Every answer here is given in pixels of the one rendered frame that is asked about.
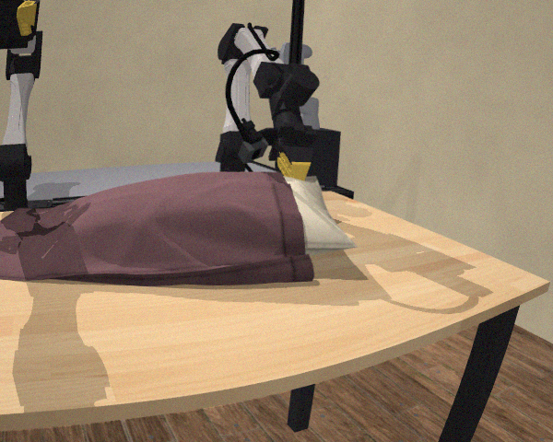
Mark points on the maroon pillowcase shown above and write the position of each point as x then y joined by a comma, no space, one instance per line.
205,228

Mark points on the cream pillow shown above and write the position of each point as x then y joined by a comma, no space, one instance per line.
321,233

